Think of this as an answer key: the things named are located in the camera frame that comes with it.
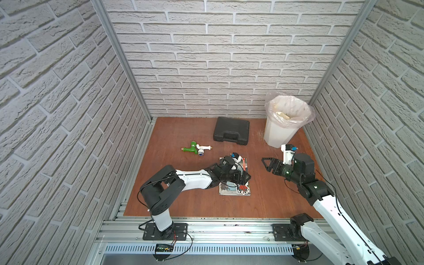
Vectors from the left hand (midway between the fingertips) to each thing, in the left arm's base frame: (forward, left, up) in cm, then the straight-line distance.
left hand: (240, 169), depth 87 cm
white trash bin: (+20, -23, +5) cm, 30 cm away
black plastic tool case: (+29, +3, -1) cm, 30 cm away
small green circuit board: (-34, +37, -9) cm, 51 cm away
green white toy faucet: (+16, +25, -5) cm, 30 cm away
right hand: (-1, -12, +12) cm, 17 cm away
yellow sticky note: (+20, -21, +22) cm, 36 cm away
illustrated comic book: (-8, -1, -7) cm, 11 cm away
